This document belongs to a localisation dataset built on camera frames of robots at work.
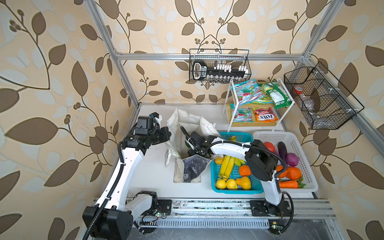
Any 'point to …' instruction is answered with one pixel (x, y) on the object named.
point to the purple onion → (292, 159)
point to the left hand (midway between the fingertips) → (171, 131)
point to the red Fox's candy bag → (265, 115)
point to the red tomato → (270, 146)
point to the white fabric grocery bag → (188, 168)
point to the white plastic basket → (276, 137)
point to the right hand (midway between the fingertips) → (193, 155)
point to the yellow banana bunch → (227, 164)
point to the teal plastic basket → (231, 176)
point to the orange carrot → (292, 184)
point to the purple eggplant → (282, 151)
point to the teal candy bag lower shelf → (242, 115)
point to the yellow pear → (244, 182)
